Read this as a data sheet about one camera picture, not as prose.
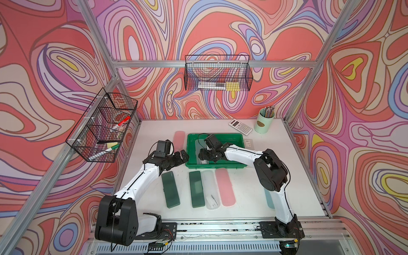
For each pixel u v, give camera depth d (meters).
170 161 0.72
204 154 0.87
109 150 0.71
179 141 1.08
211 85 0.82
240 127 1.15
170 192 0.84
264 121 1.05
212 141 0.77
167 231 0.72
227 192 0.84
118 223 0.41
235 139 1.08
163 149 0.66
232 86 0.91
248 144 1.02
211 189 0.86
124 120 0.77
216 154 0.73
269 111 1.03
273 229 0.72
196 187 0.87
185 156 0.78
